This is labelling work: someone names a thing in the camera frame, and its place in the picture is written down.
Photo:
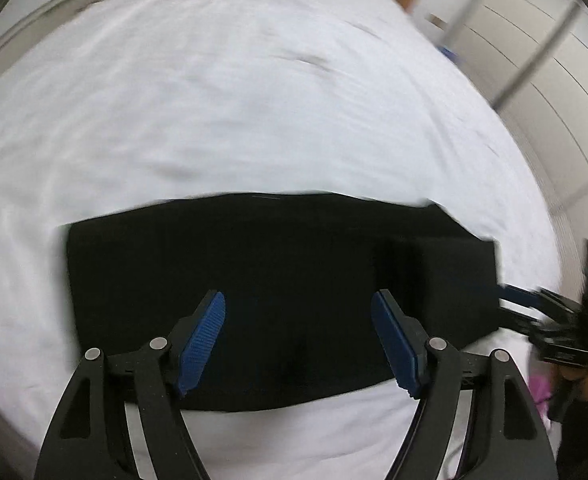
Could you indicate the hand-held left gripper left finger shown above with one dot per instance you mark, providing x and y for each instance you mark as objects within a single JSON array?
[{"x": 203, "y": 335}]

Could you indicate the blue patterned packet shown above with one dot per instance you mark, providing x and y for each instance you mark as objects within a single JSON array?
[{"x": 445, "y": 51}]

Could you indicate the white wardrobe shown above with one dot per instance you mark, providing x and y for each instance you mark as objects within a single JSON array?
[{"x": 549, "y": 85}]

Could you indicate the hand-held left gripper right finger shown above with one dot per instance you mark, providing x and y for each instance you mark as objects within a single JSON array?
[{"x": 394, "y": 340}]

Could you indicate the black pants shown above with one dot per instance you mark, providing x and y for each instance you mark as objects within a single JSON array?
[{"x": 274, "y": 260}]

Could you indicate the pink plastic bag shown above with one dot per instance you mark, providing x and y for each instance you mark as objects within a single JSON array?
[{"x": 543, "y": 395}]

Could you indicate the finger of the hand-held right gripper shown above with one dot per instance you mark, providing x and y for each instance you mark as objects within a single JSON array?
[
  {"x": 516, "y": 320},
  {"x": 519, "y": 296}
]

